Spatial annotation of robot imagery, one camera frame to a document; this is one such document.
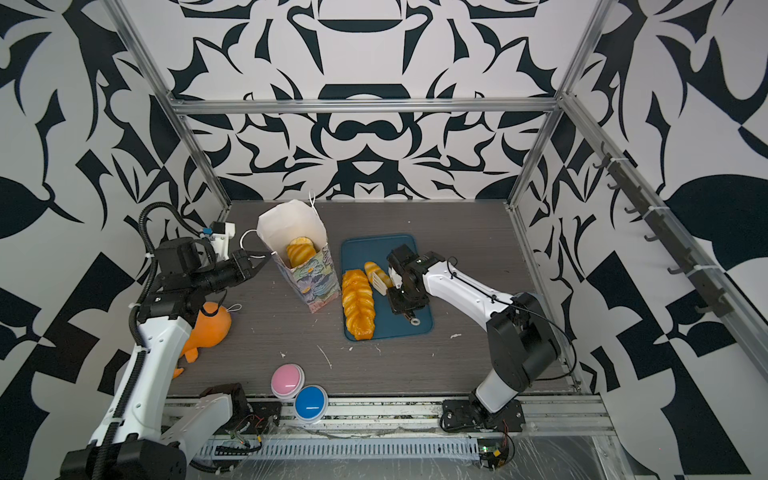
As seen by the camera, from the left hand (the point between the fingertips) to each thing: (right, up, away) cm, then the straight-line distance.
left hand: (269, 251), depth 72 cm
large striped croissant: (+3, -2, +16) cm, 16 cm away
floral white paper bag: (+9, -9, +9) cm, 15 cm away
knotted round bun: (+1, +2, +24) cm, 24 cm away
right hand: (+32, -16, +13) cm, 38 cm away
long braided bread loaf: (+20, -17, +17) cm, 31 cm away
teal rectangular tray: (+17, -3, +32) cm, 36 cm away
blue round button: (+9, -38, +2) cm, 39 cm away
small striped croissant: (+23, -7, +26) cm, 36 cm away
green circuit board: (+53, -47, -1) cm, 71 cm away
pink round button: (+2, -34, +6) cm, 35 cm away
